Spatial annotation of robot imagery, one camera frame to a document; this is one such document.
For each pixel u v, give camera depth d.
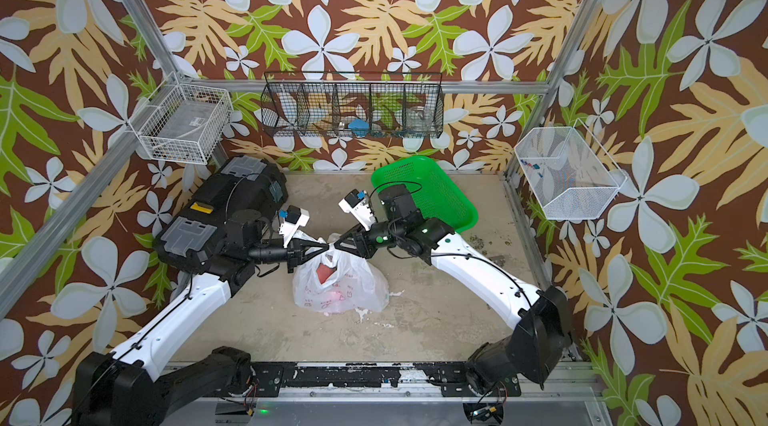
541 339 0.40
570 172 0.84
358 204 0.63
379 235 0.63
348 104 0.98
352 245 0.70
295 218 0.64
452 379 0.74
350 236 0.64
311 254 0.71
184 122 0.86
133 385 0.38
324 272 0.75
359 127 0.93
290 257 0.65
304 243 0.68
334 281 0.71
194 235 0.80
